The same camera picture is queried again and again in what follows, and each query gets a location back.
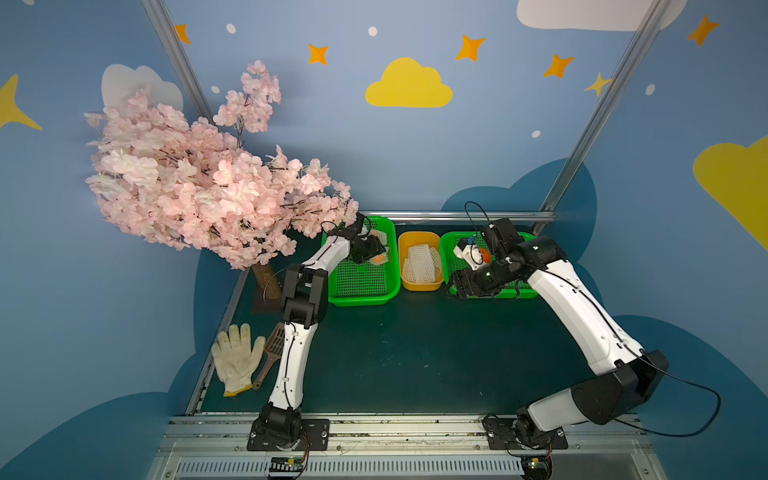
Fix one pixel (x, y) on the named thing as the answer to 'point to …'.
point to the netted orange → (380, 259)
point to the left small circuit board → (286, 464)
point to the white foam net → (408, 271)
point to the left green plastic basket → (353, 283)
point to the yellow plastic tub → (413, 239)
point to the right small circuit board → (536, 468)
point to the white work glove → (236, 358)
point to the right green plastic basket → (450, 263)
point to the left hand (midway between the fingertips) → (381, 247)
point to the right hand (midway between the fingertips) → (461, 288)
